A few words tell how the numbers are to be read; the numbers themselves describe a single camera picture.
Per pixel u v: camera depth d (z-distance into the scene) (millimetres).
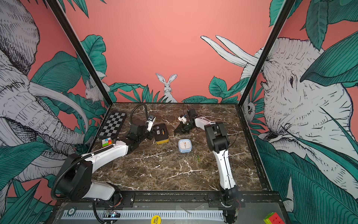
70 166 436
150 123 763
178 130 992
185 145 925
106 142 906
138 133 675
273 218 659
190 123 906
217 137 639
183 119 1010
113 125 1012
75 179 423
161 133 982
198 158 900
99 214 700
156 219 685
